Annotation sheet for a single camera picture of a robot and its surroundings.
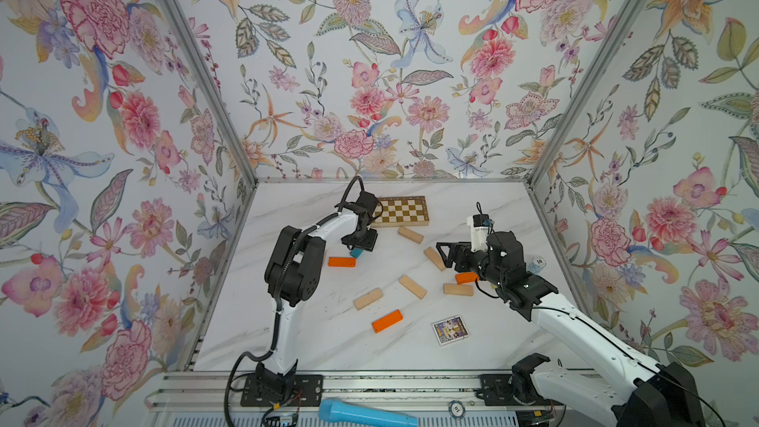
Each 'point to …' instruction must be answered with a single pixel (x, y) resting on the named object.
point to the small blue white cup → (537, 264)
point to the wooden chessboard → (402, 211)
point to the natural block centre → (414, 287)
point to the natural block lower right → (459, 290)
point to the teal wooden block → (356, 252)
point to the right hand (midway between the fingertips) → (446, 240)
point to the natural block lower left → (368, 298)
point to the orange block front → (386, 321)
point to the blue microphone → (340, 413)
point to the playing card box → (451, 329)
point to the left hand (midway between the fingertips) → (369, 241)
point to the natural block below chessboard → (409, 234)
